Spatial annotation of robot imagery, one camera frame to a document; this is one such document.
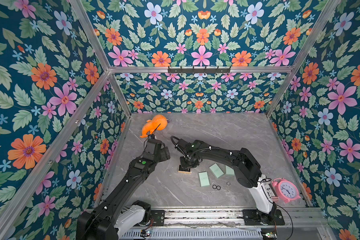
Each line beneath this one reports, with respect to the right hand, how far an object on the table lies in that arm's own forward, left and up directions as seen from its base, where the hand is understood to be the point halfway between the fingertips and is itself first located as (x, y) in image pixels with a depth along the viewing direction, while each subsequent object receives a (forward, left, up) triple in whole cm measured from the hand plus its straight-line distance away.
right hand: (186, 163), depth 90 cm
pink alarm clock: (-13, -55, -2) cm, 57 cm away
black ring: (-12, -15, -4) cm, 20 cm away
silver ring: (-11, -24, -3) cm, 27 cm away
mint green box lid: (-9, -10, -1) cm, 14 cm away
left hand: (+2, +13, +12) cm, 17 cm away
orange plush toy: (+29, +21, +5) cm, 36 cm away
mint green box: (-4, -18, 0) cm, 18 cm away
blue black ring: (-13, -18, -4) cm, 23 cm away
